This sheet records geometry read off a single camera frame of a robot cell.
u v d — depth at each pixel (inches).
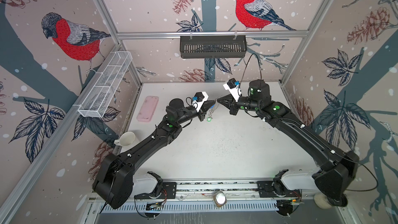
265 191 28.6
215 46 41.7
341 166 15.3
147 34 35.2
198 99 23.4
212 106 27.6
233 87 23.0
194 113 25.2
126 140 32.2
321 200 26.3
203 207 27.5
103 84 30.6
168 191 28.8
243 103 23.8
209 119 33.1
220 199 25.1
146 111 41.1
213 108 27.5
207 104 26.8
